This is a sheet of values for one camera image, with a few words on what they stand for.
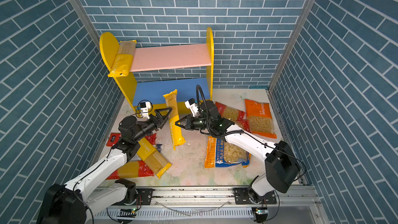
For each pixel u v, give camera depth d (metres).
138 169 0.80
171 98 0.78
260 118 0.99
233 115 1.01
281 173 0.43
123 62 0.74
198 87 0.59
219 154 0.83
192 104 0.70
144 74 1.16
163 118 0.66
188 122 0.65
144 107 0.71
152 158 0.83
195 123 0.67
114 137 0.91
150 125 0.67
